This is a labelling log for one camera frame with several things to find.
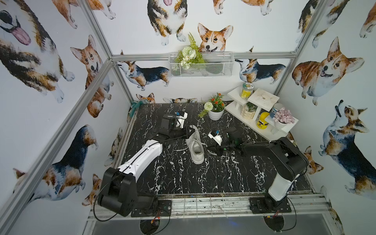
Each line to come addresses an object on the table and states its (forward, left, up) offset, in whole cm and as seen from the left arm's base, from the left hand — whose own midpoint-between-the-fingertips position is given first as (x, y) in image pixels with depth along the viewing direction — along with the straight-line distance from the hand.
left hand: (193, 126), depth 82 cm
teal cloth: (+37, +48, -21) cm, 65 cm away
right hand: (-3, -11, -13) cm, 17 cm away
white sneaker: (-6, -1, -13) cm, 14 cm away
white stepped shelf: (+18, -45, +1) cm, 48 cm away
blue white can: (+10, -49, +4) cm, 50 cm away
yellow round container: (+11, -46, -14) cm, 49 cm away
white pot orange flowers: (+22, -18, -9) cm, 29 cm away
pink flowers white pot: (+1, -48, +5) cm, 48 cm away
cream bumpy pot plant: (+23, -40, -14) cm, 48 cm away
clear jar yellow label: (+27, -36, +2) cm, 45 cm away
